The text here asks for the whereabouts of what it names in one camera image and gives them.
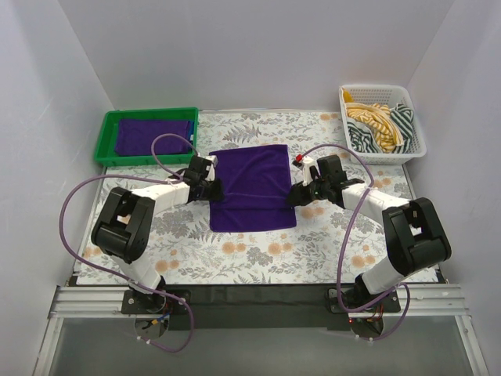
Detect purple towel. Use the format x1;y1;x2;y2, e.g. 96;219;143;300
210;144;297;233
114;119;191;157

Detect blue towel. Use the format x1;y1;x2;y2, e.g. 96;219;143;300
187;120;196;146

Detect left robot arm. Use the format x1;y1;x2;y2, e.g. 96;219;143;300
91;155;224;313

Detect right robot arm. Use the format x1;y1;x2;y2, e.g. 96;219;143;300
287;155;452;313

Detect green white striped towel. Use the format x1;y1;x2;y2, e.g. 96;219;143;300
347;103;414;154

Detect white plastic laundry basket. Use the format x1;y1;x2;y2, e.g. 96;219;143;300
339;84;427;165

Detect yellow white striped towel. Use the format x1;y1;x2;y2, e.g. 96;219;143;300
345;102;404;153

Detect green plastic tray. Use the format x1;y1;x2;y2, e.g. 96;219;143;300
94;107;199;167

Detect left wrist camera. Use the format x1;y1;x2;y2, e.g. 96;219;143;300
206;155;218;181

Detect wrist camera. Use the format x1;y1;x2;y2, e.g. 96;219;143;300
206;155;218;181
292;154;319;186

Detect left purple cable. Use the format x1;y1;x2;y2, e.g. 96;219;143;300
59;133;199;353

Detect purple cable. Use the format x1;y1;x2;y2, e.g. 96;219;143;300
301;143;410;341
59;133;199;353

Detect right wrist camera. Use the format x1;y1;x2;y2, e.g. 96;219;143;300
292;154;319;186

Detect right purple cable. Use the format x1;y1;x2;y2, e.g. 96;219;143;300
301;143;410;341

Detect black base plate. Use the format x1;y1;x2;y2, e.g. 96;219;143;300
121;284;392;334

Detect aluminium rail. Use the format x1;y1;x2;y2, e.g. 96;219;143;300
49;284;470;318

